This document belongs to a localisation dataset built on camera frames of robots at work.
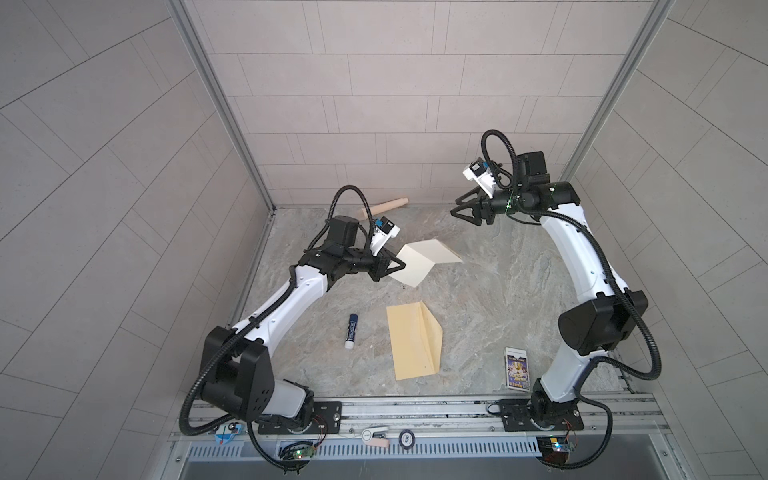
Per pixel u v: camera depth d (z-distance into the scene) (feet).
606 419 2.15
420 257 2.48
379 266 2.19
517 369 2.53
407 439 2.24
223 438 2.19
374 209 3.70
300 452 2.13
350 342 2.70
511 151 1.72
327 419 2.32
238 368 1.34
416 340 2.75
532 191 1.89
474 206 2.15
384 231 2.20
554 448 2.23
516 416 2.33
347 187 2.08
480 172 2.10
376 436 2.22
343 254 2.03
